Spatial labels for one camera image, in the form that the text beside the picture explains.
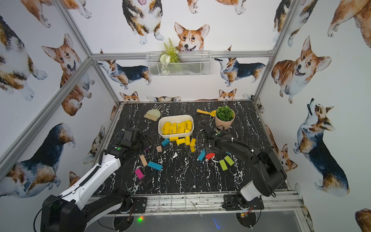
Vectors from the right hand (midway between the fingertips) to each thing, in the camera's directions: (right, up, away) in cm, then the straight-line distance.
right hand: (211, 147), depth 87 cm
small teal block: (-29, +2, +8) cm, 31 cm away
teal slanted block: (-5, -5, +4) cm, 8 cm away
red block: (-1, -6, +3) cm, 7 cm away
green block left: (+7, -10, -1) cm, 13 cm away
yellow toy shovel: (+4, +21, +26) cm, 34 cm away
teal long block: (-34, -11, -1) cm, 35 cm away
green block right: (+11, -8, +1) cm, 14 cm away
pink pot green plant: (+10, +19, +10) cm, 24 cm away
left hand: (-35, +6, -4) cm, 36 cm away
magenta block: (-42, -14, -3) cm, 45 cm away
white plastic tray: (-23, +12, +16) cm, 31 cm away
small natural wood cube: (-32, -2, +5) cm, 33 cm away
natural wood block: (-41, -8, +1) cm, 42 cm away
